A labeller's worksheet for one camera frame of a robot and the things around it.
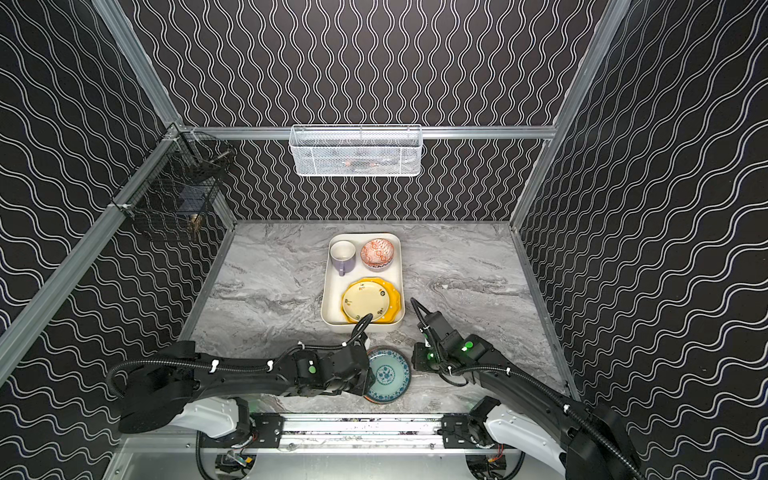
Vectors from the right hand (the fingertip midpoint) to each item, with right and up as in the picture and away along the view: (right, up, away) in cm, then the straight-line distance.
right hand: (416, 361), depth 81 cm
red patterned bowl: (-11, +29, +26) cm, 40 cm away
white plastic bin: (-25, +9, +14) cm, 30 cm away
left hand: (-10, -4, -3) cm, 11 cm away
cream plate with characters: (-16, +15, +16) cm, 27 cm away
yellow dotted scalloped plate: (-6, +12, +14) cm, 19 cm away
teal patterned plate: (-6, -4, +2) cm, 7 cm away
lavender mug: (-23, +28, +25) cm, 44 cm away
